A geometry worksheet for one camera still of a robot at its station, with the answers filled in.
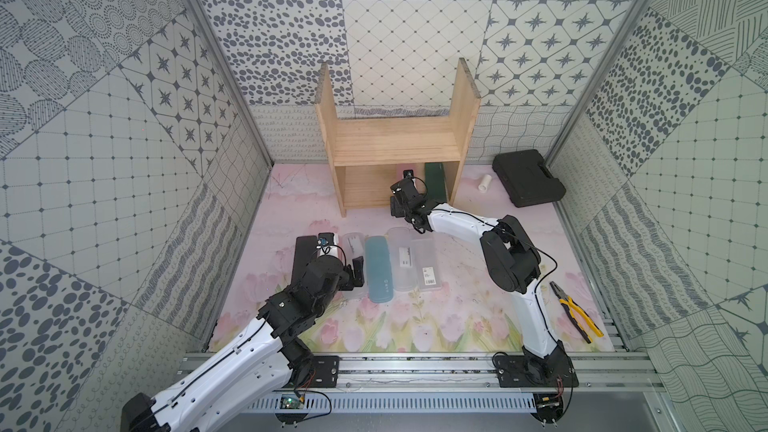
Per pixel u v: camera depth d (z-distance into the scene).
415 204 0.78
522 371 0.73
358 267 0.70
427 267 0.90
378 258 0.95
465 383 0.74
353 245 0.96
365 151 0.86
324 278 0.56
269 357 0.61
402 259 0.93
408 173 0.88
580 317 0.84
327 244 0.67
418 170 1.11
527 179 1.11
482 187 1.09
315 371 0.73
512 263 0.55
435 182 1.05
